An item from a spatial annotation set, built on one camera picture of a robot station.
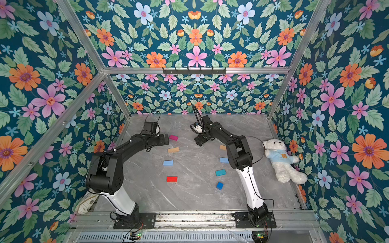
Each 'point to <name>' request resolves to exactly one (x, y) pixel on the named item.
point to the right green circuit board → (260, 235)
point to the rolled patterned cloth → (87, 202)
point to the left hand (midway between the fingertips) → (164, 138)
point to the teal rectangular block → (220, 172)
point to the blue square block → (220, 186)
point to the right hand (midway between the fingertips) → (203, 137)
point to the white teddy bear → (276, 150)
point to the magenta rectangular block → (174, 137)
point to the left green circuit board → (135, 236)
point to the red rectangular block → (171, 179)
